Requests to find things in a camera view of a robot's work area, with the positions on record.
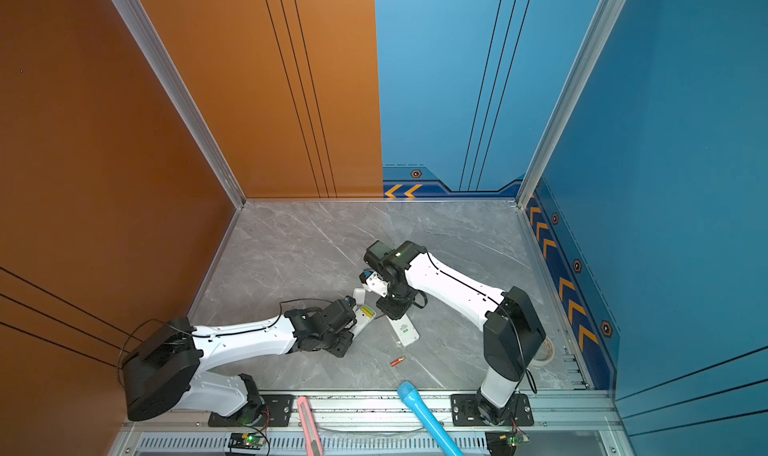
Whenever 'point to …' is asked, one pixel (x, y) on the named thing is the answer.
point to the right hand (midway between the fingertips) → (392, 312)
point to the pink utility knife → (311, 437)
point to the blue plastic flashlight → (426, 416)
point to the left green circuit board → (251, 440)
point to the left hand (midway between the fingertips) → (346, 337)
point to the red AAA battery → (397, 361)
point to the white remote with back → (404, 330)
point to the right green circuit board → (503, 443)
